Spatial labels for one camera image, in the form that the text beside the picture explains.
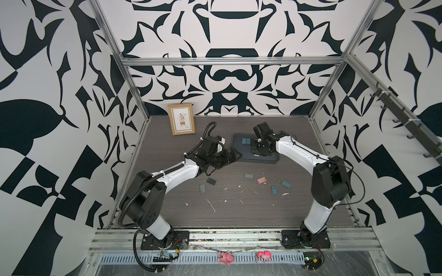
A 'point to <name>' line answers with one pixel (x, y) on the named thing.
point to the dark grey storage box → (246, 150)
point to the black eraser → (210, 180)
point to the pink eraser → (261, 180)
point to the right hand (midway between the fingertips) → (254, 148)
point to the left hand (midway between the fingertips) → (236, 155)
